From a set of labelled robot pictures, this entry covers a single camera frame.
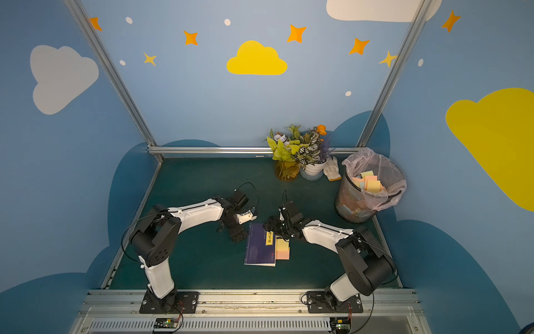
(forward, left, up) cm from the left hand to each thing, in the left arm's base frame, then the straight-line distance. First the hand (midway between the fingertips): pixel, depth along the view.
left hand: (238, 225), depth 94 cm
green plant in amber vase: (+30, -21, +21) cm, 42 cm away
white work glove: (+36, -49, 0) cm, 61 cm away
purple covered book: (-12, -10, 0) cm, 16 cm away
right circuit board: (-36, -40, -1) cm, 54 cm away
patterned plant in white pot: (+25, -34, +21) cm, 47 cm away
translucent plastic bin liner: (+13, -64, +23) cm, 69 cm away
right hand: (-1, -15, +4) cm, 15 cm away
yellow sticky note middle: (-10, -20, +2) cm, 22 cm away
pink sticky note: (-13, -20, 0) cm, 24 cm away
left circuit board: (-37, +21, -2) cm, 43 cm away
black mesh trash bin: (+6, -49, +13) cm, 51 cm away
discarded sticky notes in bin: (+16, -59, +14) cm, 63 cm away
